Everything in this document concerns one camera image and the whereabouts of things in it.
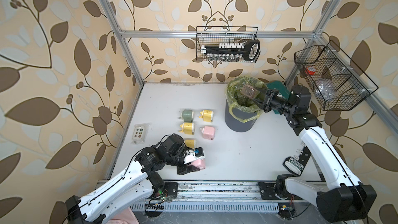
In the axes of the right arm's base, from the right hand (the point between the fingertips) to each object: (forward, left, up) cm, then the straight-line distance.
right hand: (251, 90), depth 69 cm
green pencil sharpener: (+7, +33, -29) cm, 44 cm away
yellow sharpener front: (-12, +30, -27) cm, 42 cm away
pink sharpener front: (-26, +24, -16) cm, 39 cm away
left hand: (-23, +27, -21) cm, 41 cm away
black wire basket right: (+3, -42, -1) cm, 42 cm away
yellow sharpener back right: (+6, +20, -29) cm, 36 cm away
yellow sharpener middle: (-3, +32, -28) cm, 42 cm away
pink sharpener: (-5, +20, -29) cm, 36 cm away
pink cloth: (-42, +59, -35) cm, 81 cm away
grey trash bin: (+2, +1, -34) cm, 34 cm away
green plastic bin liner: (-4, +4, -7) cm, 9 cm away
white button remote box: (-3, +61, -31) cm, 69 cm away
